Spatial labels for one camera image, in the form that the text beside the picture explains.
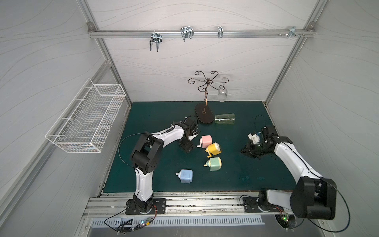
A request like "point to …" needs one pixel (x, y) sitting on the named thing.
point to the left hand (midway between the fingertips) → (185, 144)
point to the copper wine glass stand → (203, 111)
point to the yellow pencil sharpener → (214, 148)
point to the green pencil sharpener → (214, 164)
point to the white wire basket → (85, 123)
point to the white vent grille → (179, 220)
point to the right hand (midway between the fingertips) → (242, 151)
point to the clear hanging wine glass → (222, 92)
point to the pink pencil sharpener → (206, 140)
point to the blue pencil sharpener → (186, 176)
